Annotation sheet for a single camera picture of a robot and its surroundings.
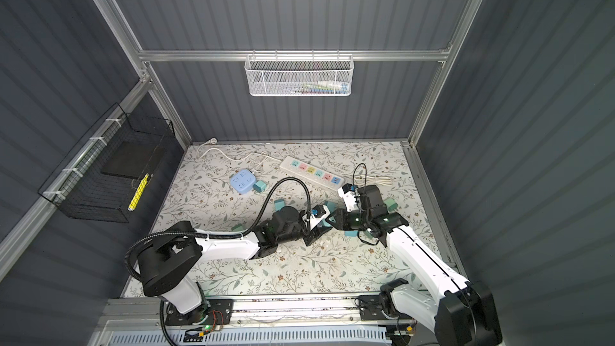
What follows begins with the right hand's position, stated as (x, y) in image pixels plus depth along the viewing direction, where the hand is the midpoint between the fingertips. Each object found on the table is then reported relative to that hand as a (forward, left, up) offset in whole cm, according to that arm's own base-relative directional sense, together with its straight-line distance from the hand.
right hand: (332, 220), depth 80 cm
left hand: (0, +1, -1) cm, 1 cm away
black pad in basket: (+12, +63, +18) cm, 67 cm away
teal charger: (-1, +1, +11) cm, 11 cm away
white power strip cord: (+52, +59, -12) cm, 79 cm away
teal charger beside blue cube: (+21, +30, -10) cm, 38 cm away
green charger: (+3, +35, -11) cm, 37 cm away
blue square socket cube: (+23, +37, -9) cm, 45 cm away
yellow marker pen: (+3, +58, +16) cm, 60 cm away
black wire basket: (+7, +70, +18) cm, 73 cm away
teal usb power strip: (0, -7, -11) cm, 14 cm away
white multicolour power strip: (+28, +7, -10) cm, 31 cm away
